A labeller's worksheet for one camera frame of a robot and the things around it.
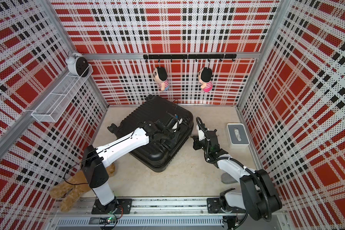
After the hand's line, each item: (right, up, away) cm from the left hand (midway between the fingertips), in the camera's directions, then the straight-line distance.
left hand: (178, 135), depth 82 cm
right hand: (+11, -1, +7) cm, 13 cm away
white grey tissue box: (+40, -2, +14) cm, 42 cm away
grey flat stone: (+28, -25, 0) cm, 37 cm away
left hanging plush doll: (-12, +38, +9) cm, 41 cm away
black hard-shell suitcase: (-17, +16, +12) cm, 27 cm away
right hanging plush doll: (+18, +37, +15) cm, 44 cm away
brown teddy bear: (-57, -27, -8) cm, 64 cm away
